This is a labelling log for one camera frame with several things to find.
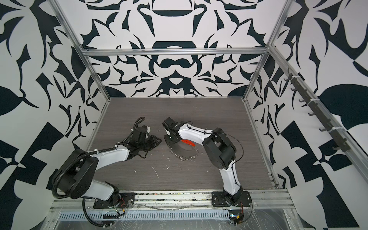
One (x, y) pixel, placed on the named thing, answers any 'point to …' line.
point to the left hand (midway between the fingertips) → (160, 138)
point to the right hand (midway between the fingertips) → (169, 138)
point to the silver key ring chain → (189, 158)
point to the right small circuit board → (235, 219)
